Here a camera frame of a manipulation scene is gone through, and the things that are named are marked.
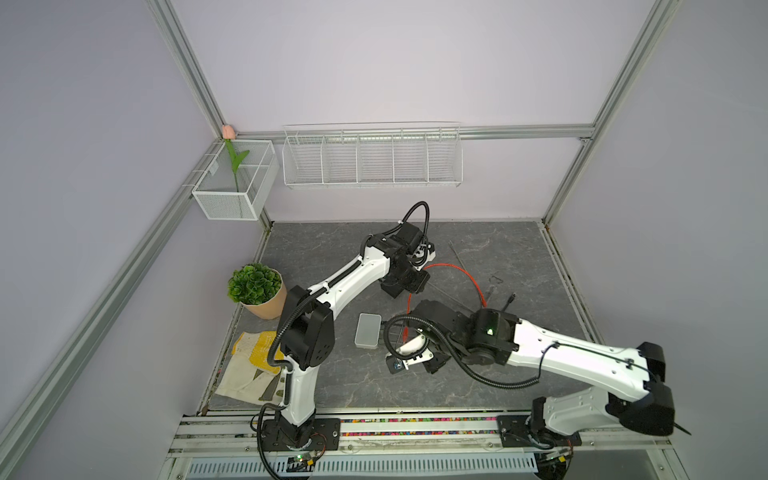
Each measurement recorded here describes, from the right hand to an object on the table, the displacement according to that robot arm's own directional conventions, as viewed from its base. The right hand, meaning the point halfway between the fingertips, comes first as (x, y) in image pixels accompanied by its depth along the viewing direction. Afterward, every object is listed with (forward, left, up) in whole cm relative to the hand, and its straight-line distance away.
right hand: (414, 328), depth 70 cm
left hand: (+15, -3, -7) cm, 16 cm away
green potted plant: (+15, +44, -6) cm, 47 cm away
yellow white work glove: (-5, +46, -19) cm, 50 cm away
